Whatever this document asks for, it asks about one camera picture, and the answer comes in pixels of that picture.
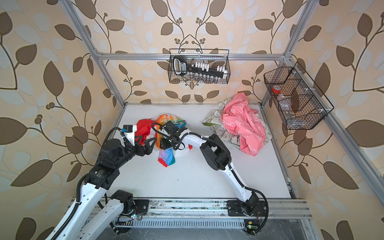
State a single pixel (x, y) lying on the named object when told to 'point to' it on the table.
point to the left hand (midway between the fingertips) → (149, 136)
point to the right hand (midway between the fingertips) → (163, 146)
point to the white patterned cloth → (214, 121)
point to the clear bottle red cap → (286, 106)
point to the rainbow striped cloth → (166, 157)
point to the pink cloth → (240, 119)
